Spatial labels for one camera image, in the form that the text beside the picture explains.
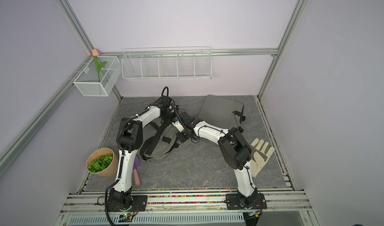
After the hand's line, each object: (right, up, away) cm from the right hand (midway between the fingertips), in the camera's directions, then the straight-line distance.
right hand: (180, 135), depth 93 cm
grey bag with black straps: (-13, -2, -2) cm, 13 cm away
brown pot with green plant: (-37, -10, -18) cm, 42 cm away
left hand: (0, +9, +10) cm, 13 cm away
